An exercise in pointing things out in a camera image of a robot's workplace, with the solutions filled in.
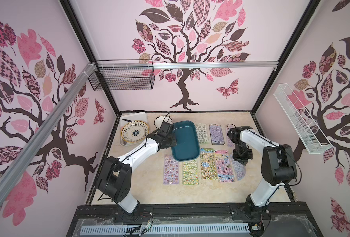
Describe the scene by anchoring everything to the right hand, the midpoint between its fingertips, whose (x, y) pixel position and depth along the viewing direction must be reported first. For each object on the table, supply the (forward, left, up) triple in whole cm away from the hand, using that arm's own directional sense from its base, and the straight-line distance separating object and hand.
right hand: (244, 164), depth 83 cm
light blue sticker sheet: (-1, +2, -4) cm, 5 cm away
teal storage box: (+15, +32, +5) cm, 36 cm away
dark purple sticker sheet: (+27, +10, -7) cm, 30 cm away
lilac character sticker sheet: (+1, +43, -7) cm, 44 cm away
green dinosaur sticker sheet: (+29, +20, -7) cm, 36 cm away
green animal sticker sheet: (-1, +31, -7) cm, 32 cm away
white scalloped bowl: (+40, +53, -5) cm, 67 cm away
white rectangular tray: (+47, +82, -7) cm, 95 cm away
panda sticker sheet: (+4, +20, -7) cm, 21 cm away
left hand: (+13, +42, +4) cm, 44 cm away
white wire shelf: (+2, -24, +25) cm, 34 cm away
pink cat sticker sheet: (+2, +10, -7) cm, 12 cm away
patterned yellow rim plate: (+30, +71, -5) cm, 77 cm away
